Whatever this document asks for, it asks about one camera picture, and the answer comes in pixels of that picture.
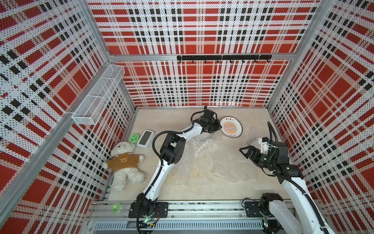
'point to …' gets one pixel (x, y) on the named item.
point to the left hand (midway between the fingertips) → (224, 125)
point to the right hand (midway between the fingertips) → (246, 153)
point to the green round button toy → (134, 138)
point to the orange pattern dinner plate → (232, 126)
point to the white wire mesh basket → (89, 109)
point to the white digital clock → (146, 139)
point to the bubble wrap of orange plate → (211, 159)
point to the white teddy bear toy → (123, 163)
